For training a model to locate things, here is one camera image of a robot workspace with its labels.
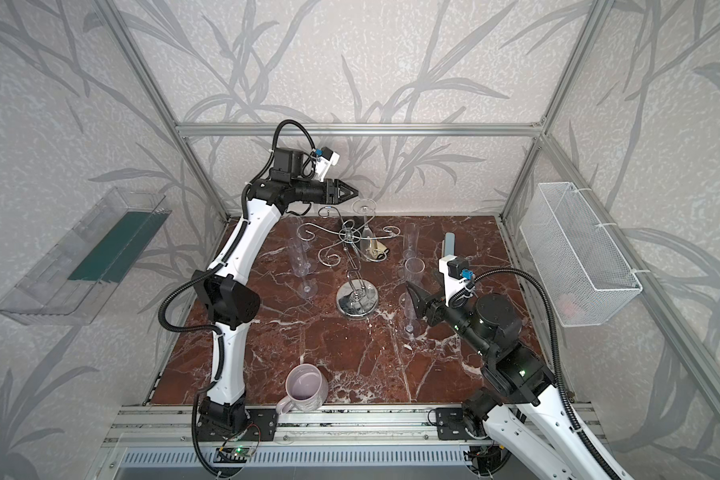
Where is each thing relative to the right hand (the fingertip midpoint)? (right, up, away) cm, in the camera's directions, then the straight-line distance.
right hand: (421, 267), depth 64 cm
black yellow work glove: (-10, +3, +29) cm, 31 cm away
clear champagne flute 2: (+1, -3, +22) cm, 22 cm away
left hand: (-15, +21, +15) cm, 30 cm away
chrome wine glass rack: (-16, -12, +30) cm, 36 cm away
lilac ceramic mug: (-29, -33, +14) cm, 46 cm away
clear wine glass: (0, +6, +24) cm, 25 cm away
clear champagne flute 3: (-1, -14, +31) cm, 34 cm away
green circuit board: (-43, -45, +6) cm, 63 cm away
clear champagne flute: (-32, +3, +20) cm, 38 cm away
